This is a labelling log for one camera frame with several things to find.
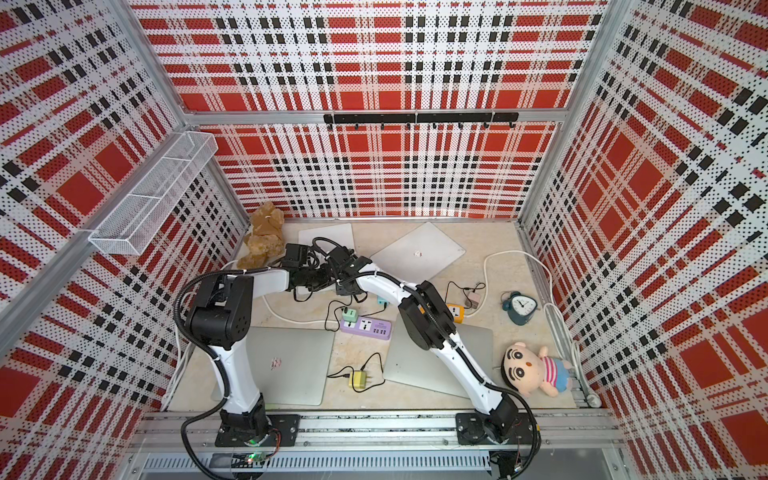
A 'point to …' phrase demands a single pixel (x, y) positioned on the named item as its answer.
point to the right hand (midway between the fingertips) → (352, 286)
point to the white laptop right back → (419, 255)
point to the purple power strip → (368, 327)
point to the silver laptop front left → (290, 366)
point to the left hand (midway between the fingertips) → (344, 277)
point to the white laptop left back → (338, 233)
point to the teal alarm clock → (520, 307)
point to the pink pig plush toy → (530, 371)
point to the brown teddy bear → (266, 241)
